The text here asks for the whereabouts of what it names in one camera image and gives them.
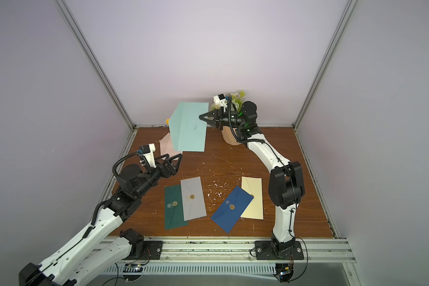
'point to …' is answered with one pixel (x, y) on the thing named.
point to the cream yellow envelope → (253, 186)
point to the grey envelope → (193, 200)
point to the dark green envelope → (174, 215)
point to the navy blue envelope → (232, 208)
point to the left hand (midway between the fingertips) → (176, 155)
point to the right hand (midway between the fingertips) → (201, 114)
